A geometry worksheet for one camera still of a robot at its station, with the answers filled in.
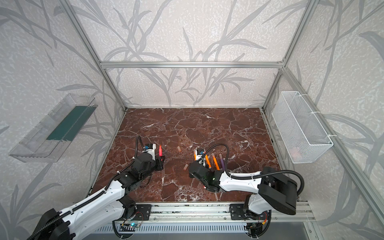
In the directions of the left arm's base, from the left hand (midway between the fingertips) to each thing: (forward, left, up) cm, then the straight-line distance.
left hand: (167, 153), depth 83 cm
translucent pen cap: (+8, -5, -10) cm, 14 cm away
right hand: (-3, -13, -2) cm, 14 cm away
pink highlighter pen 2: (-16, -21, -9) cm, 28 cm away
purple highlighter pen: (0, -32, -10) cm, 34 cm away
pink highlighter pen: (0, +3, +2) cm, 4 cm away
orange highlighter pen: (-1, -28, -10) cm, 30 cm away
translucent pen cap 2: (-4, -10, -10) cm, 15 cm away
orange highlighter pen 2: (-5, -16, +8) cm, 19 cm away
